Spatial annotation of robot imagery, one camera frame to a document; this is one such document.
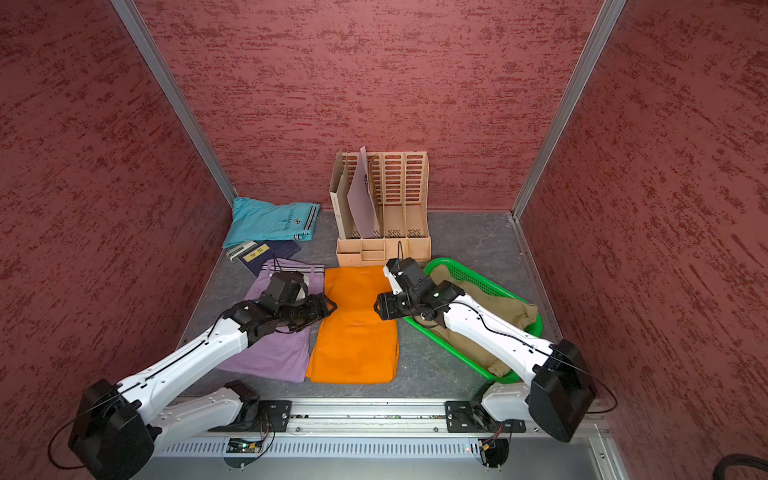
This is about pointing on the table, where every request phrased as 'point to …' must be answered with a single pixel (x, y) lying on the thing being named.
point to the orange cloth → (352, 344)
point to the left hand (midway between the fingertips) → (327, 317)
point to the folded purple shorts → (282, 355)
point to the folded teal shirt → (257, 221)
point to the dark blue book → (268, 250)
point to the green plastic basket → (463, 355)
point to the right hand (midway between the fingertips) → (383, 313)
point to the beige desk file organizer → (400, 184)
